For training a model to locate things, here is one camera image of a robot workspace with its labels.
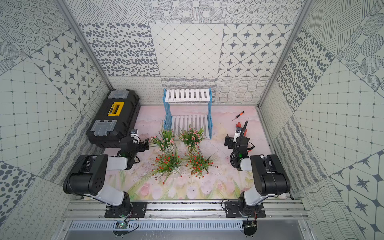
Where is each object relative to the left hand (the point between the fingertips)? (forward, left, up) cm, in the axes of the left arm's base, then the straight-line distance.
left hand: (144, 138), depth 95 cm
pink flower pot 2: (-4, -32, +7) cm, 33 cm away
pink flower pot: (-7, -17, +10) cm, 21 cm away
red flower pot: (-21, -19, +9) cm, 30 cm away
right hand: (+3, -59, 0) cm, 59 cm away
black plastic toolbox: (+9, +17, +10) cm, 21 cm away
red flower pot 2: (-20, -35, +7) cm, 41 cm away
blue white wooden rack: (+36, -24, -7) cm, 44 cm away
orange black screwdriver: (+27, -66, -6) cm, 72 cm away
